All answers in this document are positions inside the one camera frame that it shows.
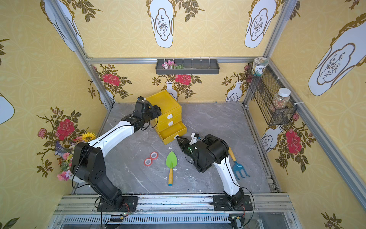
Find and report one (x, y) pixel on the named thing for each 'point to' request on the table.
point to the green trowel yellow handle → (171, 162)
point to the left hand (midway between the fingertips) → (151, 111)
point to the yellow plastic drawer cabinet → (169, 124)
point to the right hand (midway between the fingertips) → (180, 136)
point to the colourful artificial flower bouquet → (66, 153)
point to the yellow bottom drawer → (171, 132)
